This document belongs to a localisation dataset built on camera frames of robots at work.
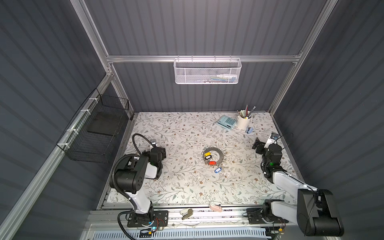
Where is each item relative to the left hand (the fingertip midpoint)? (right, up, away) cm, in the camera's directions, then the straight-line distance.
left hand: (152, 149), depth 96 cm
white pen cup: (+63, +20, +8) cm, 67 cm away
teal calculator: (+52, +18, +16) cm, 58 cm away
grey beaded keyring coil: (+44, -6, -2) cm, 45 cm away
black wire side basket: (-21, +11, -23) cm, 33 cm away
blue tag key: (+41, -12, -6) cm, 43 cm away
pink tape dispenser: (+39, -26, -20) cm, 51 cm away
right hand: (+70, +7, -10) cm, 71 cm away
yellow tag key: (+36, -3, +1) cm, 36 cm away
